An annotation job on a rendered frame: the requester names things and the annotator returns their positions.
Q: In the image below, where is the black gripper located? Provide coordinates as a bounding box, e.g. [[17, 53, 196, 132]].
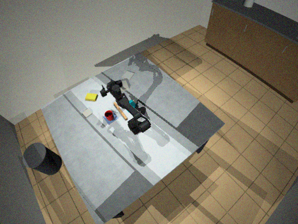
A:
[[100, 80, 123, 97]]

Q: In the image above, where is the yellow flat block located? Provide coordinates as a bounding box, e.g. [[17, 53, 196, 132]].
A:
[[85, 93, 98, 101]]

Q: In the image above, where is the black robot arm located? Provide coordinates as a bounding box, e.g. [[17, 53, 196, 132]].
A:
[[106, 81, 151, 135]]

